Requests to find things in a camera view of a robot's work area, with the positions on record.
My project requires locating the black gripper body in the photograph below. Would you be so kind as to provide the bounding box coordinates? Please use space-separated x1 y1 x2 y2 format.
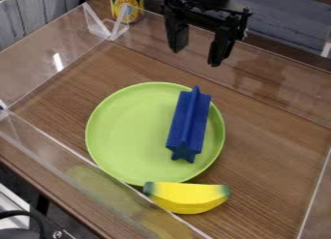
162 0 252 32

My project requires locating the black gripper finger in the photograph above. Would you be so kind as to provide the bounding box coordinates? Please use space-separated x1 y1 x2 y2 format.
206 26 234 67
165 11 188 53

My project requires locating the yellow toy banana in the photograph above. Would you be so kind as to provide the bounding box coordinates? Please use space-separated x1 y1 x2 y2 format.
144 182 230 214

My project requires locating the green round plate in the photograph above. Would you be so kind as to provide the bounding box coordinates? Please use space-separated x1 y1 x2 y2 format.
85 82 225 186

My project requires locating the clear acrylic corner bracket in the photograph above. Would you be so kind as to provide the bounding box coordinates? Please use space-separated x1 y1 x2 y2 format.
82 3 129 42

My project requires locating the clear acrylic enclosure wall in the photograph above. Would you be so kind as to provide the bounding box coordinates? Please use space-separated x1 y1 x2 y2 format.
0 5 331 239

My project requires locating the black cable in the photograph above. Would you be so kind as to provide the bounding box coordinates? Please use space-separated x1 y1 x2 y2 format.
0 210 46 239

